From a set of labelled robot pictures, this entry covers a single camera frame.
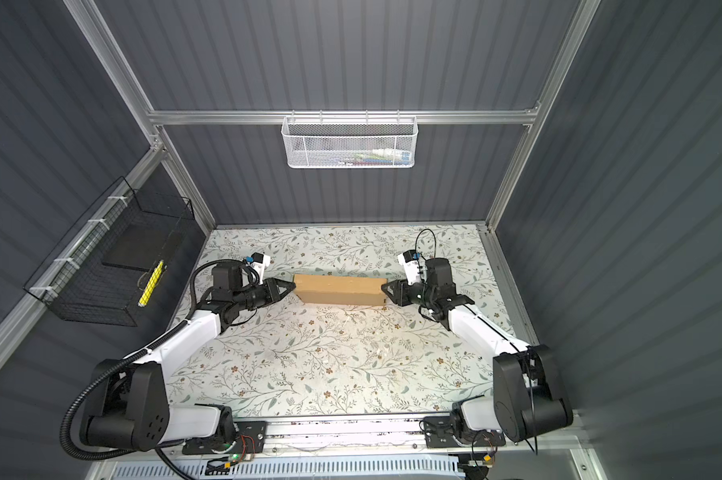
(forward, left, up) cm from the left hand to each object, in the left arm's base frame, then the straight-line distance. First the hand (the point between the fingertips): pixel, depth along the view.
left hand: (294, 286), depth 85 cm
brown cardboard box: (-3, -11, +2) cm, 11 cm away
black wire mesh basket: (-1, +43, +14) cm, 46 cm away
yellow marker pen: (-6, +31, +12) cm, 34 cm away
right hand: (-2, -28, -1) cm, 28 cm away
